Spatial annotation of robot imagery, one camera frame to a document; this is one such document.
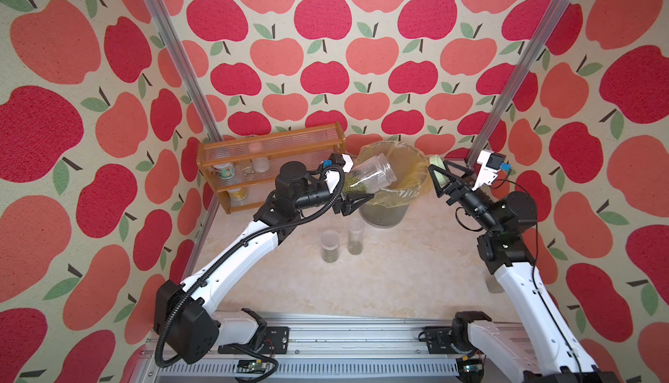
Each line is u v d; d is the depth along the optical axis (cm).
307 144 87
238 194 102
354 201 59
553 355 39
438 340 73
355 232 80
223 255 45
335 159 54
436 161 62
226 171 92
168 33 80
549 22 78
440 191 59
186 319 39
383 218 98
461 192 57
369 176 59
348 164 55
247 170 94
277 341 75
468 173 64
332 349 74
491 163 54
